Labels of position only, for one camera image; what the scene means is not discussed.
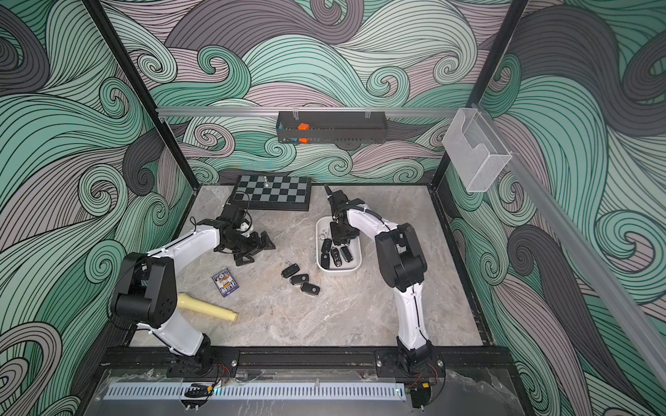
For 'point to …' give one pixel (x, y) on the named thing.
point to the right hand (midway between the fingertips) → (346, 235)
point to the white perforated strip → (217, 392)
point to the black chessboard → (272, 192)
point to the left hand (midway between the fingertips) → (266, 250)
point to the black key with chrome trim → (346, 254)
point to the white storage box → (323, 230)
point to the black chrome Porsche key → (336, 256)
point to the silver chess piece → (266, 184)
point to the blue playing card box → (225, 282)
